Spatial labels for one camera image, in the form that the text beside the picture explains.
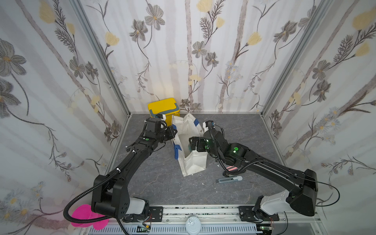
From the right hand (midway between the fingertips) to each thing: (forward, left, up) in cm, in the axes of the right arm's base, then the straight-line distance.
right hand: (198, 138), depth 71 cm
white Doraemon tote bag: (-6, +3, -17) cm, 18 cm away
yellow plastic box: (+37, +21, -17) cm, 46 cm away
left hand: (+10, +11, -6) cm, 16 cm away
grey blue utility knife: (-11, -21, -26) cm, 36 cm away
